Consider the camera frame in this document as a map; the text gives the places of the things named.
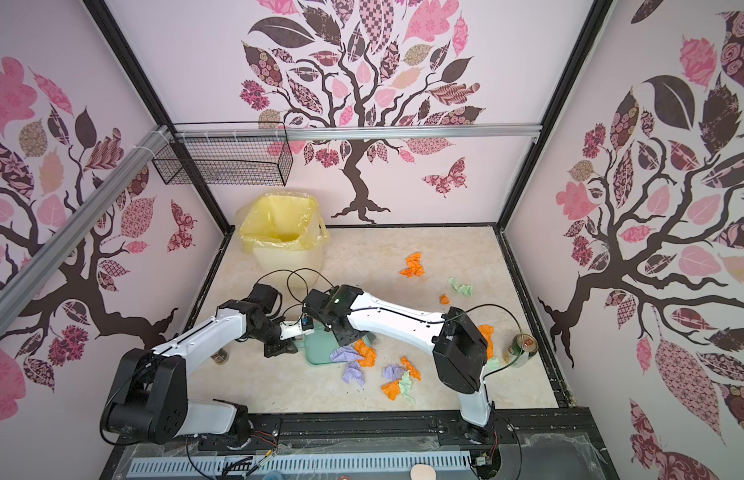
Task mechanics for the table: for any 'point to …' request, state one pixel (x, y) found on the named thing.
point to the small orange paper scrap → (444, 299)
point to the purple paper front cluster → (393, 372)
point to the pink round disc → (422, 472)
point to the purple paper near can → (347, 354)
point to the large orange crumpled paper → (415, 269)
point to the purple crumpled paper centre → (353, 370)
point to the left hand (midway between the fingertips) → (289, 345)
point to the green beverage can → (522, 348)
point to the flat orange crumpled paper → (368, 353)
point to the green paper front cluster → (406, 386)
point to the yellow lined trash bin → (286, 235)
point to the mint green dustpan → (319, 345)
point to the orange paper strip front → (413, 371)
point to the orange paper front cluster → (391, 389)
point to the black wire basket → (225, 161)
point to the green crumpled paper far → (464, 288)
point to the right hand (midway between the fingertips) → (354, 328)
